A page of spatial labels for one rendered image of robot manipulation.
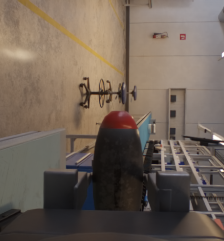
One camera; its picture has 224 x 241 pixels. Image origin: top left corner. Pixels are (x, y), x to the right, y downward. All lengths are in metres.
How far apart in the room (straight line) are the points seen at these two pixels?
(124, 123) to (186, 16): 11.57
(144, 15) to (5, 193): 11.36
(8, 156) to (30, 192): 0.10
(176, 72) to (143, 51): 1.34
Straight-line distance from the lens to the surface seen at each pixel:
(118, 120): 0.16
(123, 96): 4.85
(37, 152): 0.56
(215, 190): 3.98
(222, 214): 3.03
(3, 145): 0.46
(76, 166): 1.76
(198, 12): 11.79
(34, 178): 0.56
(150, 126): 7.65
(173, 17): 11.69
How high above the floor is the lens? 1.20
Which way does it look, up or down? 8 degrees down
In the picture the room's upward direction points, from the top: 91 degrees clockwise
